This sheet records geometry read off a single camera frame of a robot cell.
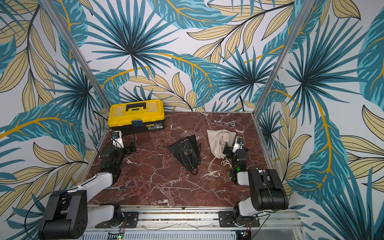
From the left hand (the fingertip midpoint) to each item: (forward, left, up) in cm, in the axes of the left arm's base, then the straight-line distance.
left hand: (126, 139), depth 86 cm
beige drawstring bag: (+6, -55, -6) cm, 56 cm away
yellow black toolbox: (+16, -2, +1) cm, 17 cm away
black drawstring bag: (-2, -35, -8) cm, 36 cm away
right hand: (+2, -65, -4) cm, 65 cm away
